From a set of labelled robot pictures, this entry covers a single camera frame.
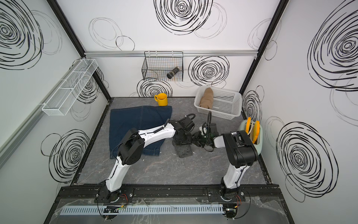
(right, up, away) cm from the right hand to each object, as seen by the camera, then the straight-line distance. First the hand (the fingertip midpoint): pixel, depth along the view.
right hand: (189, 139), depth 93 cm
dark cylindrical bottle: (-11, +45, -2) cm, 46 cm away
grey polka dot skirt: (-5, -3, -9) cm, 10 cm away
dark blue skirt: (-36, +13, +12) cm, 41 cm away
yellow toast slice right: (+35, +8, -19) cm, 41 cm away
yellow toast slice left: (+32, +11, -16) cm, 37 cm away
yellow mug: (-21, +29, +18) cm, 41 cm away
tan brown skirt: (+15, +27, +18) cm, 36 cm away
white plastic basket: (+29, +26, +22) cm, 45 cm away
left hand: (0, -3, -3) cm, 4 cm away
